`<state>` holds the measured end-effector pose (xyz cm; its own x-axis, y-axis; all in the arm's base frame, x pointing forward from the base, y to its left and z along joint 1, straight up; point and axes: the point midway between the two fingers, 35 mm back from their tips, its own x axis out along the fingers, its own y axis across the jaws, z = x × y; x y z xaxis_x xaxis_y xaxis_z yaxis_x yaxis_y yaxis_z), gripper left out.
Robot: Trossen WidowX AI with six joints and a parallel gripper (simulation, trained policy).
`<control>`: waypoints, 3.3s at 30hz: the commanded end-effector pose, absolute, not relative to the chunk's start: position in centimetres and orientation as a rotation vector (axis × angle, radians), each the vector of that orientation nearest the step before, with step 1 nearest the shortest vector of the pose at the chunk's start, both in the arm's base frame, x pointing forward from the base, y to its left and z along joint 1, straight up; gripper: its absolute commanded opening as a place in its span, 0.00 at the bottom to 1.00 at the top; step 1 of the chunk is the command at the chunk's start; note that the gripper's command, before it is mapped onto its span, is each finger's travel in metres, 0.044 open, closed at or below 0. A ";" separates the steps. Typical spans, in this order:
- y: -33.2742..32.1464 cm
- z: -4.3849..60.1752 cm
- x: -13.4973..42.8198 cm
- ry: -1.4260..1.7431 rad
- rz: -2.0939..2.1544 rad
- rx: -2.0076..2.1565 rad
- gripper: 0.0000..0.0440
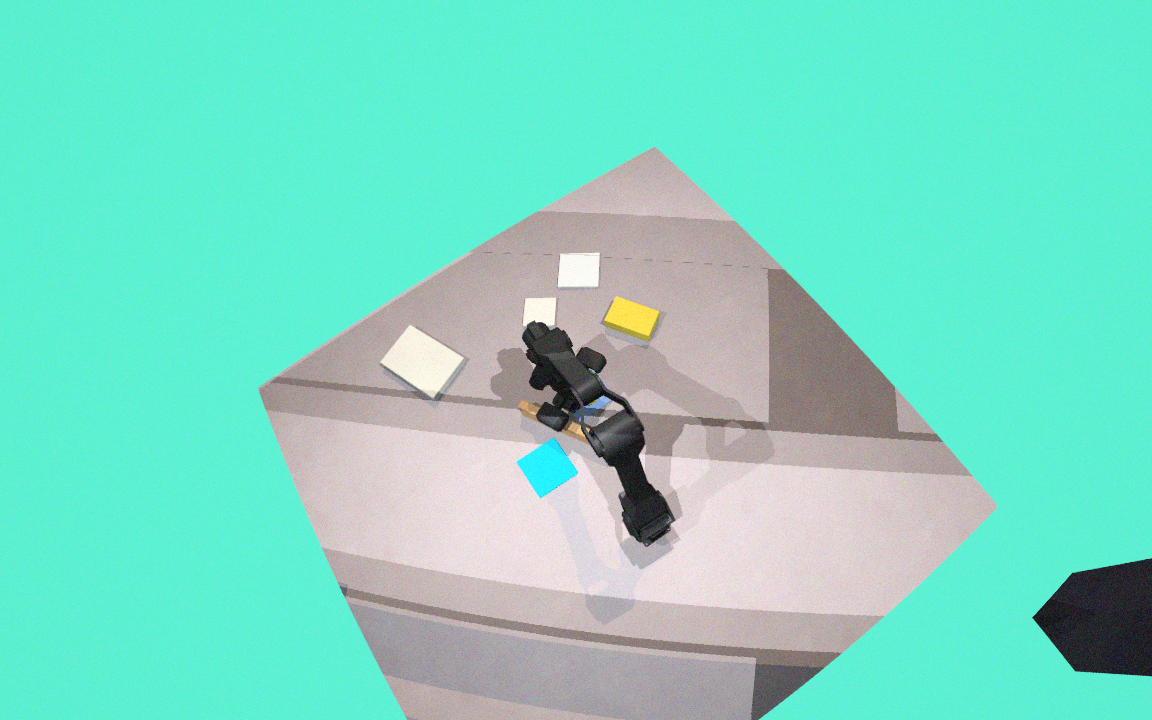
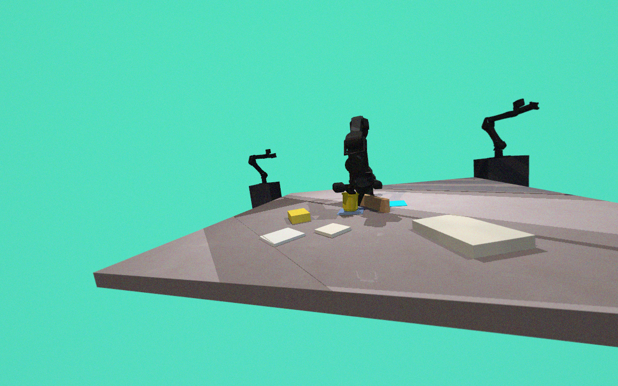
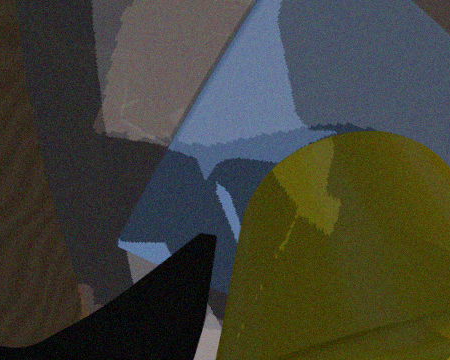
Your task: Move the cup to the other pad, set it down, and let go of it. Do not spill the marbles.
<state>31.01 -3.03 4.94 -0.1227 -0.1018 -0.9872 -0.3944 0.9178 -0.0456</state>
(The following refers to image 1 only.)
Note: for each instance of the cream flat rectangular block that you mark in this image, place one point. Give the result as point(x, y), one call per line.
point(423, 362)

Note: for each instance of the yellow rectangular block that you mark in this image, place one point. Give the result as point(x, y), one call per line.
point(632, 318)

